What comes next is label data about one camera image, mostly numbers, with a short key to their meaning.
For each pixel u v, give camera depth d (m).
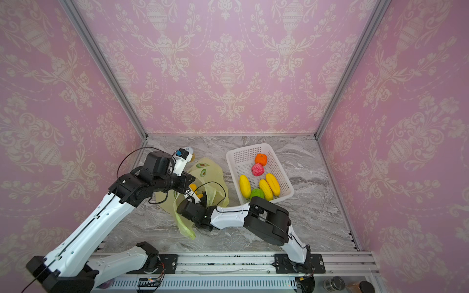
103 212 0.43
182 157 0.61
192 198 0.72
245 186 0.91
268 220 0.53
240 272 0.73
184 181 0.60
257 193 0.88
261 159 1.01
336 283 0.62
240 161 1.06
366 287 0.61
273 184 0.92
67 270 0.38
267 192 0.90
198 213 0.66
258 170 0.97
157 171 0.53
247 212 0.50
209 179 0.74
